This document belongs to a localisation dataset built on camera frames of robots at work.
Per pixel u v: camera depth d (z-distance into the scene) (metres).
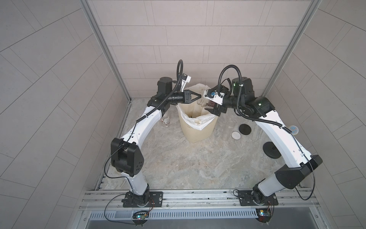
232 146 0.90
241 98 0.50
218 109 0.59
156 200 0.71
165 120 0.93
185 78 0.67
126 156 0.44
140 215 0.64
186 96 0.64
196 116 0.70
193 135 0.92
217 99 0.55
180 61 0.57
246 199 0.71
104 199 0.71
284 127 0.43
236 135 0.94
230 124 0.84
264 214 0.68
